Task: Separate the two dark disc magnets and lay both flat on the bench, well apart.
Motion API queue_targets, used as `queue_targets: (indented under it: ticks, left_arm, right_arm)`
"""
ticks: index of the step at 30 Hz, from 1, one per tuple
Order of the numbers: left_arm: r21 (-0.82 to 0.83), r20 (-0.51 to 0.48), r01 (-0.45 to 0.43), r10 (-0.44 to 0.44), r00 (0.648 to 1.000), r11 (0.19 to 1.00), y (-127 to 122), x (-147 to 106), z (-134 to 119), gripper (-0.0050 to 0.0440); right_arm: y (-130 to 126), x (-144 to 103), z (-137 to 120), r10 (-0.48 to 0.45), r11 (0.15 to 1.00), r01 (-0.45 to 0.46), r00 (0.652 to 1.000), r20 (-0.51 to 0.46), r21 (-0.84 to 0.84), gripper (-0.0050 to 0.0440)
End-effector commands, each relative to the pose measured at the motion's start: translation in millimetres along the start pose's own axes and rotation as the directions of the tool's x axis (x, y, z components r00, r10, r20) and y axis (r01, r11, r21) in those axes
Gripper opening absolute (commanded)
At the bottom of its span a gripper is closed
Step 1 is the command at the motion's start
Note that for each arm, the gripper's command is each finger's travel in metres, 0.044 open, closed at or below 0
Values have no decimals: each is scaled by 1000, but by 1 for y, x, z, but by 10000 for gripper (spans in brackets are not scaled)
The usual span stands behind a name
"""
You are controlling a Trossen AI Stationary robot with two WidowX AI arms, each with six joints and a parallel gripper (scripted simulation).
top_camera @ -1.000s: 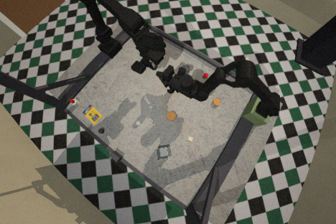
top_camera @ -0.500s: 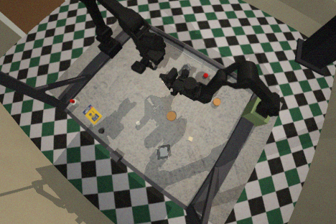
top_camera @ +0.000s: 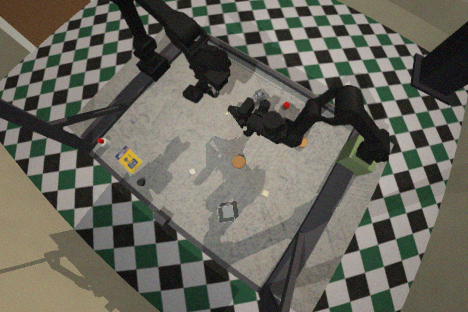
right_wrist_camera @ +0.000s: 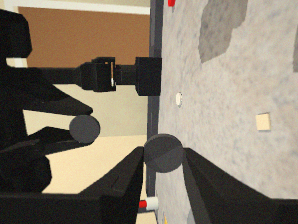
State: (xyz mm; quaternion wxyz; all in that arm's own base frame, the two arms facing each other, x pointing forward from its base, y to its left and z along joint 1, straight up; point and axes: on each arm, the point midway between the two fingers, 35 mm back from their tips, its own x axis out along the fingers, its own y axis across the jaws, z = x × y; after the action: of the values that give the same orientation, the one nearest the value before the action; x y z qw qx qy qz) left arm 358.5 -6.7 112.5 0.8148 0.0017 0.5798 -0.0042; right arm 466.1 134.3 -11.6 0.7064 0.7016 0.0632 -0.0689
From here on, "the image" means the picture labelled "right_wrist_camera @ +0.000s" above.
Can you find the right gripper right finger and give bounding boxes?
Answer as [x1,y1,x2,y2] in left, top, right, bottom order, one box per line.
[182,147,298,224]

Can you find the beige square pad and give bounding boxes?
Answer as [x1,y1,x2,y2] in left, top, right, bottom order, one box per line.
[256,114,271,130]

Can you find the cream round disc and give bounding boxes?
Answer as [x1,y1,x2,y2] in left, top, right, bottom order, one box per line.
[176,93,182,105]

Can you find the red disc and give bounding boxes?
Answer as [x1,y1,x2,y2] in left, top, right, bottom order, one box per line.
[168,0,175,7]

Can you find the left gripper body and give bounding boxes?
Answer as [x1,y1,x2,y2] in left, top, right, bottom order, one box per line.
[0,9,52,192]

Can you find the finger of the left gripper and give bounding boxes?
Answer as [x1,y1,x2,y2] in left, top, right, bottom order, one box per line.
[0,126,95,180]
[0,67,93,116]

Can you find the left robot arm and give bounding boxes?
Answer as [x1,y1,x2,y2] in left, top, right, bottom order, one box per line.
[39,57,138,92]

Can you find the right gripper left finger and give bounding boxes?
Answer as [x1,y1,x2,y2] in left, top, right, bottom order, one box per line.
[0,146,144,224]

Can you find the dark grey disc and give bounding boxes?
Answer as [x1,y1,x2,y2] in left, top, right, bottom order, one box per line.
[144,133,183,173]
[69,115,101,143]

